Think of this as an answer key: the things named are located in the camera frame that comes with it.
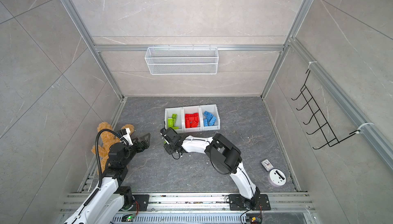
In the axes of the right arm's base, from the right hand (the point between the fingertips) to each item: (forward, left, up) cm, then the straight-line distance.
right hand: (169, 144), depth 94 cm
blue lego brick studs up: (+19, -26, +4) cm, 33 cm away
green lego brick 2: (+8, -4, +6) cm, 11 cm away
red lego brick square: (+14, -12, +4) cm, 19 cm away
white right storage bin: (+25, -29, +3) cm, 38 cm away
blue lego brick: (+14, -23, +4) cm, 28 cm away
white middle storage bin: (+25, -14, +3) cm, 28 cm away
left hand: (-1, +12, +15) cm, 19 cm away
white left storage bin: (+13, -6, +6) cm, 16 cm away
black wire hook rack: (-11, -75, +29) cm, 81 cm away
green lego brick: (+19, -2, +3) cm, 19 cm away
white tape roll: (-22, -59, +2) cm, 63 cm away
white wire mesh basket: (+46, -9, +30) cm, 55 cm away
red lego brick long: (+18, -14, +4) cm, 23 cm away
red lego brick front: (+12, -17, +5) cm, 21 cm away
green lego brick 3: (0, +3, +2) cm, 3 cm away
